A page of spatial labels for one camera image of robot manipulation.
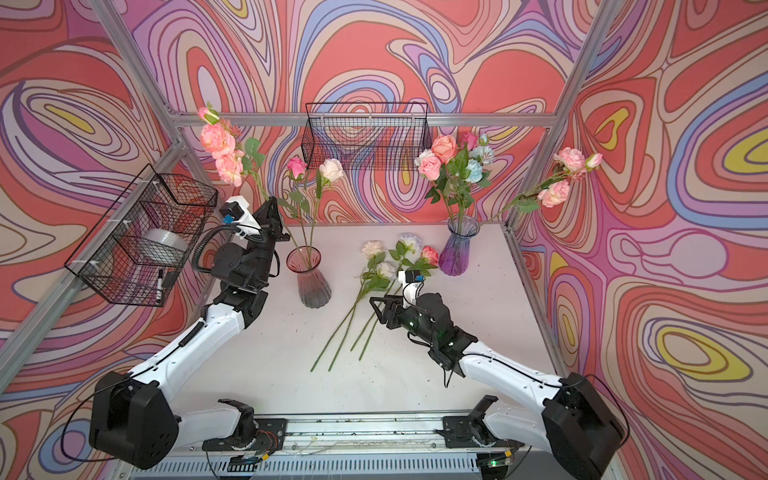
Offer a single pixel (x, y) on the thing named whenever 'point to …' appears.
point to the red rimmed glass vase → (314, 289)
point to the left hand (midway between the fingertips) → (276, 197)
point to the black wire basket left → (133, 254)
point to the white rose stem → (373, 250)
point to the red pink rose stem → (428, 263)
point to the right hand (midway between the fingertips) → (379, 305)
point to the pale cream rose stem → (385, 270)
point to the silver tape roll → (167, 240)
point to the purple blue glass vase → (454, 257)
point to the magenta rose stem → (298, 202)
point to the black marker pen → (160, 284)
